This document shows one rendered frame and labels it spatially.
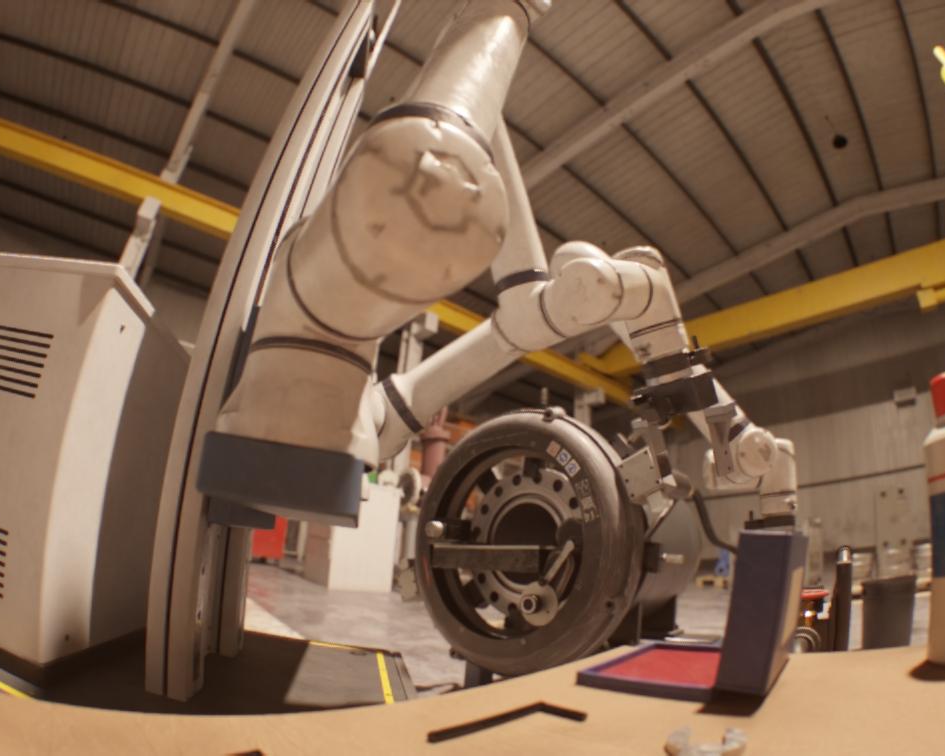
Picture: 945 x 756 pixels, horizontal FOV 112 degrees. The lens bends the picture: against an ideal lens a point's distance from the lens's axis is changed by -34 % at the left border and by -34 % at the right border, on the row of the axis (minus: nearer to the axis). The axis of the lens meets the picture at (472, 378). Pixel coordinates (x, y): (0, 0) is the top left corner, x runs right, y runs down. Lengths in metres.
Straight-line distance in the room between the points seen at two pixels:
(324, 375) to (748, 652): 0.44
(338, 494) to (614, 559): 0.80
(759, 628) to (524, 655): 0.98
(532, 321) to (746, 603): 0.49
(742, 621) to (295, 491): 0.38
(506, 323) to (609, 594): 0.69
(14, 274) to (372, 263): 0.56
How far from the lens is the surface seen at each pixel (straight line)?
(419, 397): 1.12
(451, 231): 0.39
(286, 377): 0.49
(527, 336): 0.71
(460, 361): 1.12
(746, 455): 0.93
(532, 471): 1.43
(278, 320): 0.53
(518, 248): 0.74
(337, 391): 0.50
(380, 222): 0.37
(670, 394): 0.73
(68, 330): 0.66
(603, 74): 9.21
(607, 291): 0.61
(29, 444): 0.65
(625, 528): 1.15
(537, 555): 1.22
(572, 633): 1.20
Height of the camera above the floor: 0.58
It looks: 20 degrees up
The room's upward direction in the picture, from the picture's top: 5 degrees clockwise
